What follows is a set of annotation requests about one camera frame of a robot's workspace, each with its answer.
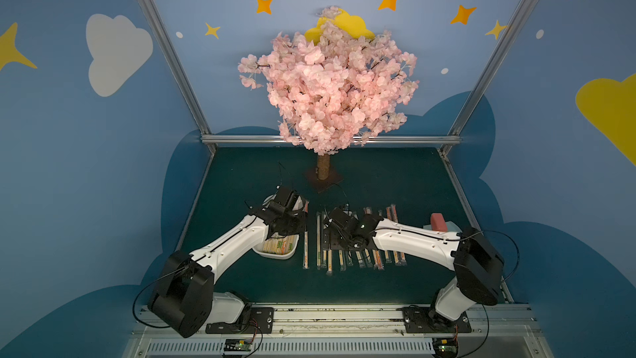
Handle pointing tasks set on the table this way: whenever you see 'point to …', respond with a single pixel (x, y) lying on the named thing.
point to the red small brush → (438, 222)
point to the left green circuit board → (238, 345)
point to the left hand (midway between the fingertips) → (308, 222)
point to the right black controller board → (445, 347)
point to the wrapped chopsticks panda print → (276, 245)
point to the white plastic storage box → (262, 253)
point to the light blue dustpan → (450, 226)
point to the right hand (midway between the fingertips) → (336, 239)
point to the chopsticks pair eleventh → (305, 242)
